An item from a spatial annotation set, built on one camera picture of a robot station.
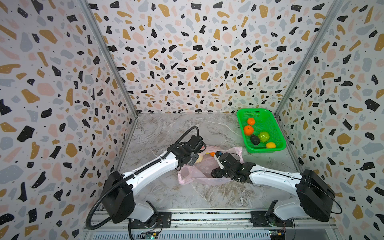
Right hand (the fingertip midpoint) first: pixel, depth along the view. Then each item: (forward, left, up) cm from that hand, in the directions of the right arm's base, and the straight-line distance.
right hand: (216, 172), depth 85 cm
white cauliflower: (+8, +10, 0) cm, 13 cm away
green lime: (+26, -33, +1) cm, 42 cm away
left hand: (+6, +14, +10) cm, 18 cm away
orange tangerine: (+32, -24, 0) cm, 40 cm away
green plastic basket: (+43, -39, -3) cm, 58 cm away
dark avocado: (+24, -27, -1) cm, 36 cm away
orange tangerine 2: (+42, -28, -2) cm, 50 cm away
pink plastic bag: (-4, +9, +7) cm, 12 cm away
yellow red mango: (+20, -36, -1) cm, 41 cm away
